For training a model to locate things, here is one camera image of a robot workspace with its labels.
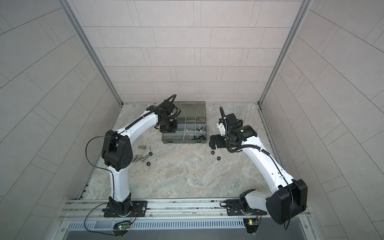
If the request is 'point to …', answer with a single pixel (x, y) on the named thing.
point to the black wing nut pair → (199, 137)
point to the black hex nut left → (148, 163)
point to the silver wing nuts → (201, 129)
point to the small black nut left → (150, 153)
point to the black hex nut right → (218, 158)
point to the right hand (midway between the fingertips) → (216, 143)
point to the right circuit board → (252, 225)
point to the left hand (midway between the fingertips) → (180, 128)
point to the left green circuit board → (123, 227)
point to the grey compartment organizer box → (191, 127)
